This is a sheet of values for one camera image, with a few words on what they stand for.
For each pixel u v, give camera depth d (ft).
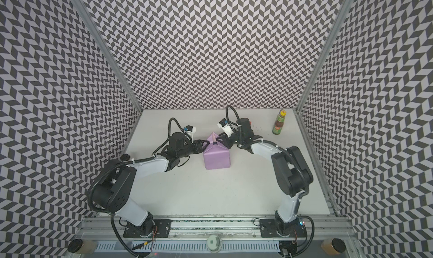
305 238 2.26
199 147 2.62
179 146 2.37
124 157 2.73
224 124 2.59
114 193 1.45
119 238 2.19
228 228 2.43
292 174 1.60
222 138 2.76
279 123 3.16
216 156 2.82
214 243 2.00
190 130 2.71
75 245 1.96
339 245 2.07
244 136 2.42
